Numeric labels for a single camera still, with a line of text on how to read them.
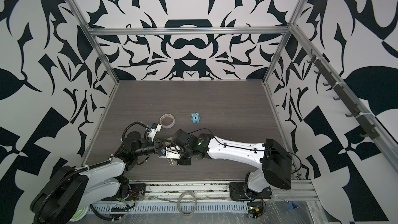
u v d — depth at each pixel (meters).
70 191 0.42
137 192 0.73
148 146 0.71
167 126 0.94
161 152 0.62
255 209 0.71
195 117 0.99
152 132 0.76
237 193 0.73
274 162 0.41
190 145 0.57
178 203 0.71
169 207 0.65
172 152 0.63
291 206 0.70
